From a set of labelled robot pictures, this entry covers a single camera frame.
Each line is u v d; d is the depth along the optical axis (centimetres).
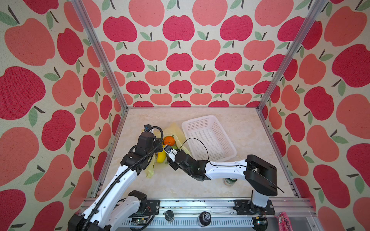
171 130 77
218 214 73
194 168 61
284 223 69
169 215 64
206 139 100
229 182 76
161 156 87
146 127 67
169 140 94
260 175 44
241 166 49
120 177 47
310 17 73
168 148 67
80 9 70
